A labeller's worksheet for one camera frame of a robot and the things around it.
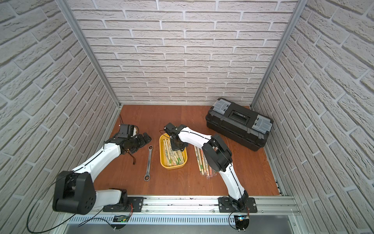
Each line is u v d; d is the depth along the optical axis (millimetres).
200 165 873
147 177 832
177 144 806
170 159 890
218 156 540
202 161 894
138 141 771
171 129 756
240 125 867
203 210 728
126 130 681
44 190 633
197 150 941
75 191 408
